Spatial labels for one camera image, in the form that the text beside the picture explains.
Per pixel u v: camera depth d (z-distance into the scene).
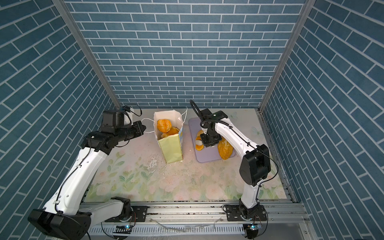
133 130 0.63
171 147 0.80
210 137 0.71
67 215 0.36
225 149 0.91
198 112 0.70
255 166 0.48
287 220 0.73
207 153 0.96
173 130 0.91
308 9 0.72
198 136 1.02
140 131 0.63
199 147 0.95
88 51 0.87
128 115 0.57
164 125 0.87
